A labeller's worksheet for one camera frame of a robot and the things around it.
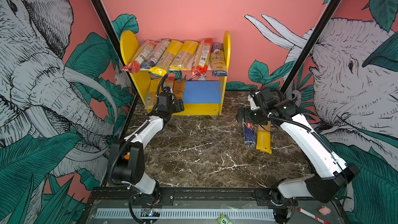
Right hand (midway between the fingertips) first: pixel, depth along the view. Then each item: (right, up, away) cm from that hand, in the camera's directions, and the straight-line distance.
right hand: (241, 115), depth 73 cm
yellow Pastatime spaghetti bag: (+19, -15, +20) cm, 31 cm away
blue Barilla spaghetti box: (+10, -13, +20) cm, 26 cm away
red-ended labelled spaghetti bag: (-41, +21, +29) cm, 55 cm away
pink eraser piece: (+38, -44, -3) cm, 58 cm away
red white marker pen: (+31, -46, -4) cm, 55 cm away
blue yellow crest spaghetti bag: (-34, +16, +26) cm, 46 cm away
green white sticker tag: (-9, -46, -5) cm, 47 cm away
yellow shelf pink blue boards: (-19, +9, +20) cm, 29 cm away
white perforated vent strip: (-4, -45, -3) cm, 46 cm away
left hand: (-33, +8, +16) cm, 38 cm away
